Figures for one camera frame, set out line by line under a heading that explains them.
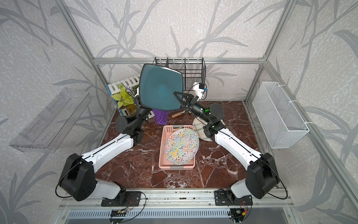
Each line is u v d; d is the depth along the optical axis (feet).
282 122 2.02
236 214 2.48
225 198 2.37
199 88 1.99
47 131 2.16
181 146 2.92
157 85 1.84
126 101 2.90
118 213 2.31
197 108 1.92
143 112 1.92
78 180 1.37
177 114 3.55
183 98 1.97
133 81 3.14
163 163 2.78
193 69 3.38
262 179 1.36
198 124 3.45
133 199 2.40
